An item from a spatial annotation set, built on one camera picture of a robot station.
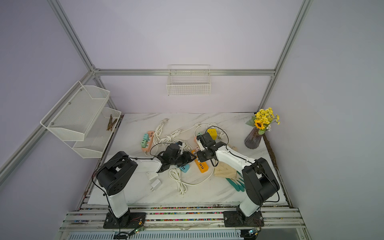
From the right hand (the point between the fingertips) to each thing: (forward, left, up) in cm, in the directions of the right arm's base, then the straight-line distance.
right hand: (203, 157), depth 91 cm
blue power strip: (-6, +12, -2) cm, 13 cm away
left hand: (-1, +5, -1) cm, 6 cm away
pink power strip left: (+9, +37, -2) cm, 38 cm away
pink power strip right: (+6, +4, +3) cm, 8 cm away
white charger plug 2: (-10, +32, -2) cm, 33 cm away
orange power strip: (-5, +1, -3) cm, 6 cm away
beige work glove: (-7, -12, -5) cm, 15 cm away
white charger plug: (-16, +27, -1) cm, 31 cm away
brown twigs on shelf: (+22, +61, +10) cm, 66 cm away
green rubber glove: (-16, -20, -4) cm, 26 cm away
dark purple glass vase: (+11, -34, +3) cm, 35 cm away
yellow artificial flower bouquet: (+11, -33, +21) cm, 41 cm away
